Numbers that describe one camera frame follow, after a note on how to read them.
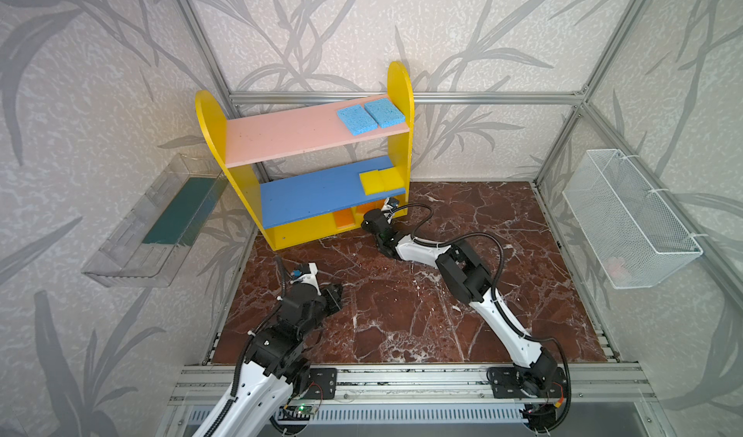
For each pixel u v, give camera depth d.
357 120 0.79
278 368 0.53
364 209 0.99
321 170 1.19
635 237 0.63
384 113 0.81
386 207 0.96
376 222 0.83
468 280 0.63
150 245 0.63
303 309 0.57
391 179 1.00
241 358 0.53
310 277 0.71
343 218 1.05
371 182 1.00
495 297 0.64
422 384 0.75
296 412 0.71
